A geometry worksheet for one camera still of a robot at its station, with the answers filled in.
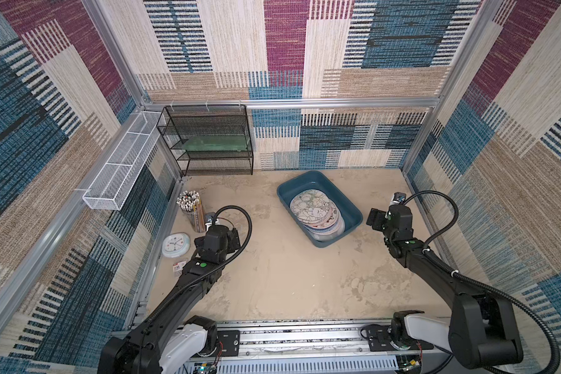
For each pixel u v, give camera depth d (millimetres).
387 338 732
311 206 1022
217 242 614
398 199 754
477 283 451
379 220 796
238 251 655
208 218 713
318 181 1139
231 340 745
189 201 865
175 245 937
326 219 992
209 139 1076
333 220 992
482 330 409
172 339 552
